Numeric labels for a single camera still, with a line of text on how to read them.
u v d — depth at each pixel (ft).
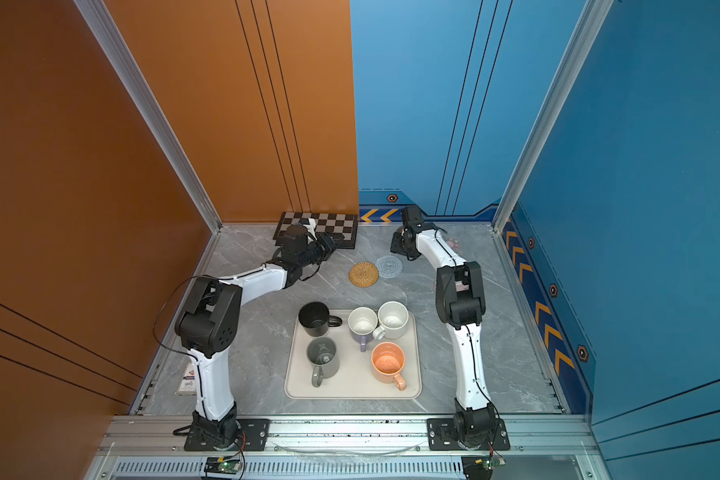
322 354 2.76
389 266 3.49
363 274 3.45
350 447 2.38
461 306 2.03
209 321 1.75
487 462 2.30
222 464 2.32
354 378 2.72
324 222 3.81
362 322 3.00
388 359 2.79
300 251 2.56
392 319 3.01
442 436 2.38
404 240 2.73
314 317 2.90
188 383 2.65
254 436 2.42
